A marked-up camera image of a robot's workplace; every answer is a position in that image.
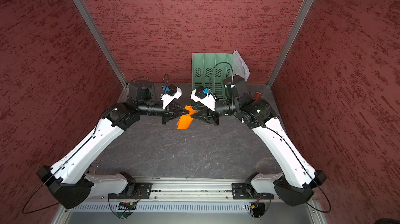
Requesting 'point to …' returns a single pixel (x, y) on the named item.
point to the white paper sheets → (240, 67)
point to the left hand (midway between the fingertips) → (185, 114)
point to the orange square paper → (185, 121)
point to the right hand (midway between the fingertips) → (194, 114)
